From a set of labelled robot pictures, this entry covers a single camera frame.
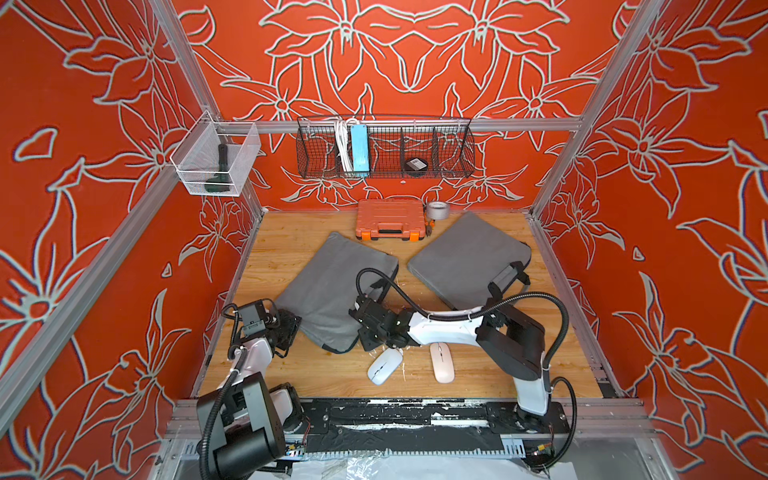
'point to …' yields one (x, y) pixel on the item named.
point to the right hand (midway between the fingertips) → (360, 330)
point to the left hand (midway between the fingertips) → (299, 317)
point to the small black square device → (416, 167)
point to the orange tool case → (390, 219)
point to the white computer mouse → (383, 366)
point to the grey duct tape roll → (438, 210)
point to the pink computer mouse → (443, 364)
